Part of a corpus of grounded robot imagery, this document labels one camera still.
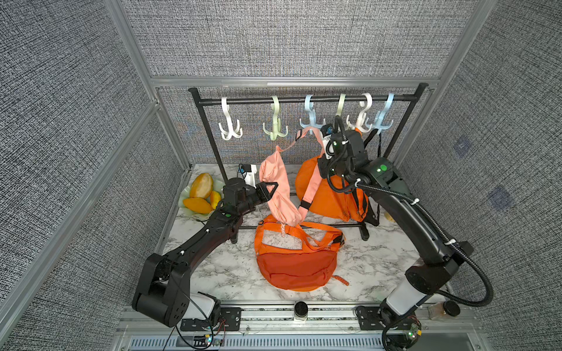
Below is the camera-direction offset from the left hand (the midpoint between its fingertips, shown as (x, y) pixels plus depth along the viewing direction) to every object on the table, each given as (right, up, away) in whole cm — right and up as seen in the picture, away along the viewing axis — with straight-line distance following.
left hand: (282, 182), depth 78 cm
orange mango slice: (-37, -10, +20) cm, 44 cm away
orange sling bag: (+21, -6, +10) cm, 24 cm away
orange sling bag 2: (+13, -24, +14) cm, 31 cm away
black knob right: (+52, -39, -11) cm, 66 cm away
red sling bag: (+6, -33, +3) cm, 33 cm away
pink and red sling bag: (-2, +5, -4) cm, 7 cm away
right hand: (+14, +10, -8) cm, 19 cm away
